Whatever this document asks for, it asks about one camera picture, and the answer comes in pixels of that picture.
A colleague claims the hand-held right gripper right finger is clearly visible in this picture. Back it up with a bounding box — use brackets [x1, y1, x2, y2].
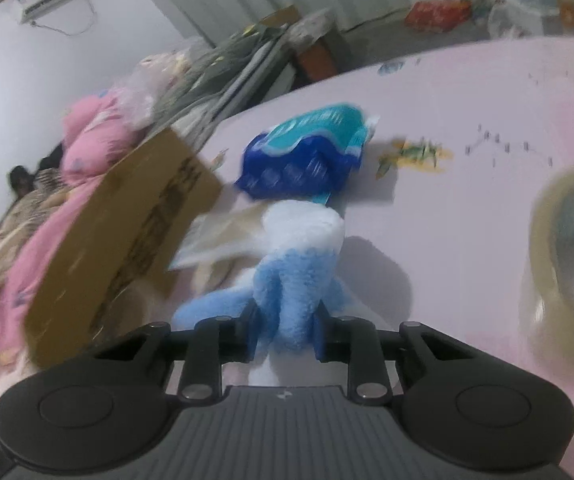
[312, 305, 470, 406]

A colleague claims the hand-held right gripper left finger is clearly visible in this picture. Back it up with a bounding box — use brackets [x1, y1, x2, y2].
[94, 300, 262, 403]

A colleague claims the blue white fluffy sock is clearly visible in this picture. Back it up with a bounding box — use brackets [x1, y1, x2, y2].
[173, 202, 345, 386]

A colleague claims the brown cardboard box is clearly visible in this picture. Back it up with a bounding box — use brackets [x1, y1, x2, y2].
[24, 127, 224, 368]

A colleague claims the blue teal tissue packet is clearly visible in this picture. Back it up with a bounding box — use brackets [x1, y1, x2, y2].
[234, 102, 382, 206]

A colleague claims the clear plastic packet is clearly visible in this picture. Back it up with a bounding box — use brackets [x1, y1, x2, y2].
[169, 205, 268, 271]

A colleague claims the clear packing tape roll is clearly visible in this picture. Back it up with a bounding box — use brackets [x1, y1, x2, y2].
[527, 162, 574, 361]

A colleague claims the brown checkered cloth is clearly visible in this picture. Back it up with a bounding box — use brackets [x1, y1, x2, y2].
[0, 167, 68, 246]

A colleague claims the pink quilt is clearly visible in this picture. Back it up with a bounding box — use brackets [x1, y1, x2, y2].
[0, 87, 152, 376]

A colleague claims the pink printed tablecloth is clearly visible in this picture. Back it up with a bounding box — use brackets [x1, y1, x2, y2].
[167, 35, 574, 461]

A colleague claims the grey floral blanket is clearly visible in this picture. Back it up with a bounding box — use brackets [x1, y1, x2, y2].
[152, 22, 288, 131]

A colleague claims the clear plastic bag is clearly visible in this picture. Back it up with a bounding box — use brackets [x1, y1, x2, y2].
[117, 42, 218, 126]

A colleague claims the red bag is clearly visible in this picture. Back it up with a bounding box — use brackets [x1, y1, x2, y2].
[406, 0, 472, 28]

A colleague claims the white plastic bag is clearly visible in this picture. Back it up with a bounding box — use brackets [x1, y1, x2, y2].
[487, 2, 528, 38]

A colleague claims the wooden bed frame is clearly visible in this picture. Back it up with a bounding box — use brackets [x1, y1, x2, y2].
[292, 7, 352, 86]

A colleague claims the air conditioner cable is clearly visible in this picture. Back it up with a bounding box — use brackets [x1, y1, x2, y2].
[34, 0, 95, 37]

